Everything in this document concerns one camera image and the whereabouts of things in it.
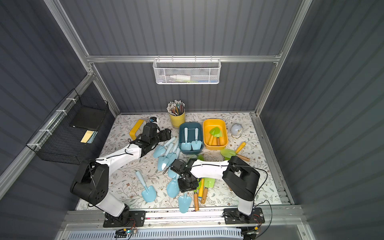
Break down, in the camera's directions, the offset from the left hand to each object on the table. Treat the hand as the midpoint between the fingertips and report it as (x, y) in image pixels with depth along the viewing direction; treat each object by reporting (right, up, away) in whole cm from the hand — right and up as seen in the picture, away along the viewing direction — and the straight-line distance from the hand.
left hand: (167, 131), depth 90 cm
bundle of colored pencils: (+4, +16, +12) cm, 20 cm away
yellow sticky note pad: (-38, -2, -14) cm, 40 cm away
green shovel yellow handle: (+38, -15, +8) cm, 41 cm away
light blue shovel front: (+11, -38, -11) cm, 41 cm away
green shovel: (+33, -5, +15) cm, 37 cm away
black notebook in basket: (-42, +10, -9) cm, 44 cm away
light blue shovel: (+18, -9, +9) cm, 22 cm away
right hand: (+11, -34, -9) cm, 36 cm away
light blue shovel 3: (-7, -34, -10) cm, 36 cm away
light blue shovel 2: (+11, -10, +11) cm, 19 cm away
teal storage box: (+14, -4, +16) cm, 22 cm away
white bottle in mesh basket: (+8, +34, +3) cm, 35 cm away
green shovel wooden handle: (+33, -3, +16) cm, 36 cm away
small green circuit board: (-18, -49, -18) cm, 55 cm away
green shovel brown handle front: (+18, -36, -12) cm, 42 cm away
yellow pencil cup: (+5, +7, +12) cm, 15 cm away
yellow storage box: (+27, +4, +21) cm, 34 cm away
